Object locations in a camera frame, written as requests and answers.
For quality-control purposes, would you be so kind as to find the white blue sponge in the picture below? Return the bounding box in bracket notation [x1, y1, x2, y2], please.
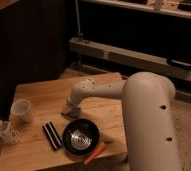
[65, 107, 81, 118]

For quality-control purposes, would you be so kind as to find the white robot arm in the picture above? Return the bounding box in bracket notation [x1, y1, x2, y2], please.
[62, 72, 182, 171]

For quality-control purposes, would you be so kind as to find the white ceramic cup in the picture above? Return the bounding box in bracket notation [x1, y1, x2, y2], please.
[11, 99, 33, 123]

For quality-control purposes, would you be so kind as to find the wooden table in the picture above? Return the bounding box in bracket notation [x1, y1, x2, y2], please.
[0, 77, 127, 171]

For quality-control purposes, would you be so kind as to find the black metal bowl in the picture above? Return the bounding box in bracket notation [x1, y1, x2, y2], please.
[62, 118, 100, 156]

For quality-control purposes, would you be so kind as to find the black white striped block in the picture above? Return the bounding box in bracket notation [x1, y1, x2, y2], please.
[42, 122, 62, 151]

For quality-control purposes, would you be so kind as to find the orange carrot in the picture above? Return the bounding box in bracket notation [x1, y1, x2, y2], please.
[84, 141, 111, 165]

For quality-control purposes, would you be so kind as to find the grey metal beam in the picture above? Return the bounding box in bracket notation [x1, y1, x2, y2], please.
[69, 37, 191, 82]

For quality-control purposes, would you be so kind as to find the metal pole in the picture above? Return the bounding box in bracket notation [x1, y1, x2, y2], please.
[75, 0, 83, 40]

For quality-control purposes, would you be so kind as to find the wooden shelf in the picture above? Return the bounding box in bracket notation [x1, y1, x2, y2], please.
[83, 0, 191, 19]

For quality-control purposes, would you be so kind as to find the black handle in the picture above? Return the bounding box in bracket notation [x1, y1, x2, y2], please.
[166, 58, 191, 70]

